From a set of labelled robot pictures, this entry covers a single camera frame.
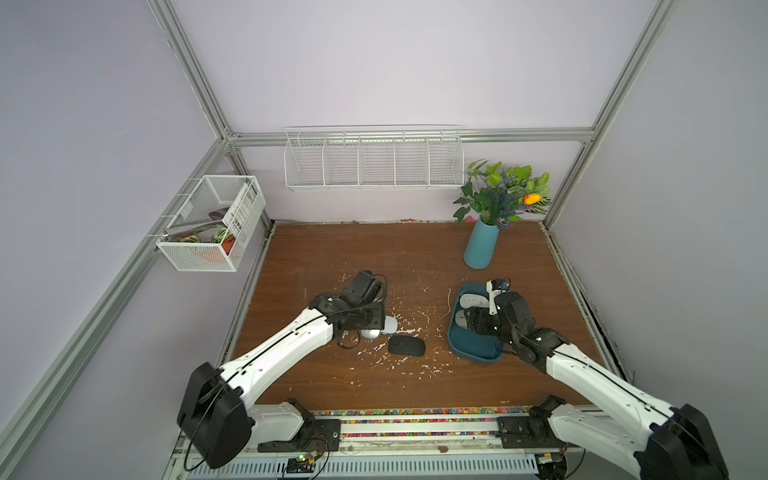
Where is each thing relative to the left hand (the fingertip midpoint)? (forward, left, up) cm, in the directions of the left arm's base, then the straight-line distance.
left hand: (374, 321), depth 81 cm
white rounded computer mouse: (+10, -32, -10) cm, 35 cm away
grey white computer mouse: (+4, -26, -10) cm, 28 cm away
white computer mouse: (+3, -4, -11) cm, 12 cm away
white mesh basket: (+19, +39, +20) cm, 48 cm away
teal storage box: (-6, -30, -8) cm, 32 cm away
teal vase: (+27, -37, -2) cm, 46 cm away
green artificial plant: (+26, -37, +21) cm, 50 cm away
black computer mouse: (-3, -9, -12) cm, 15 cm away
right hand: (+2, -29, -1) cm, 29 cm away
